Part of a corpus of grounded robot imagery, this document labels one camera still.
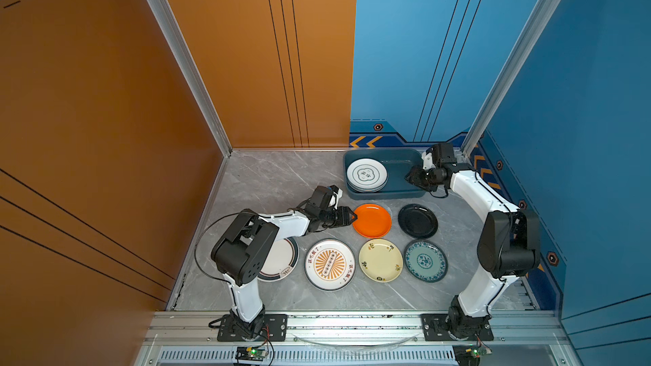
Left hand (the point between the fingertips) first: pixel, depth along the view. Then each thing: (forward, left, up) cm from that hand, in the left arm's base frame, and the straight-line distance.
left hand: (354, 216), depth 92 cm
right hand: (+12, -20, +8) cm, 25 cm away
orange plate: (+1, -8, -4) cm, 9 cm away
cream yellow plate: (-14, -9, -6) cm, 18 cm away
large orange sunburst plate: (-16, +8, -5) cm, 19 cm away
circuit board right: (-40, -32, -7) cm, 52 cm away
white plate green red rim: (-15, +25, -6) cm, 30 cm away
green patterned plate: (-14, -25, -6) cm, 29 cm away
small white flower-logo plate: (+22, -6, -3) cm, 23 cm away
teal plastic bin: (+32, -22, -5) cm, 39 cm away
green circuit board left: (-41, +30, -7) cm, 51 cm away
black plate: (+1, -25, -4) cm, 25 cm away
